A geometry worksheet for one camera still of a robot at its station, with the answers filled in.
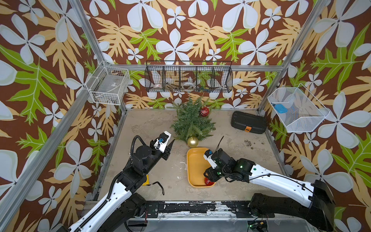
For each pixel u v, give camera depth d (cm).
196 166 88
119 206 47
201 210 75
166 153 61
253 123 105
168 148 62
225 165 58
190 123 77
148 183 82
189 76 97
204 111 72
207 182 79
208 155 70
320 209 38
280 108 85
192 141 72
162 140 56
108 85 86
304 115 78
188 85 99
